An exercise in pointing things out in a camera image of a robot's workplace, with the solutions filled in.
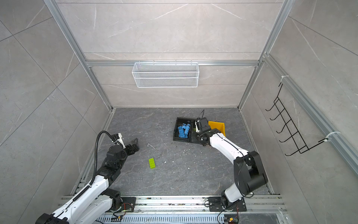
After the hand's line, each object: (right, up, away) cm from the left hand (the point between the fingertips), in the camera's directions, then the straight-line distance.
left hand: (130, 138), depth 82 cm
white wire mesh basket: (+19, +44, +18) cm, 52 cm away
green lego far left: (+12, -17, +5) cm, 21 cm away
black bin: (+38, +2, -3) cm, 38 cm away
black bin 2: (+29, +9, +24) cm, 39 cm away
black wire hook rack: (+87, 0, -18) cm, 89 cm away
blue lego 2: (+35, +4, +16) cm, 39 cm away
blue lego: (+31, +1, +16) cm, 35 cm away
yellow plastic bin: (+60, +6, +18) cm, 63 cm away
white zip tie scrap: (+7, -7, +14) cm, 17 cm away
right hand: (+39, +1, +8) cm, 40 cm away
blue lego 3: (+34, -1, +16) cm, 38 cm away
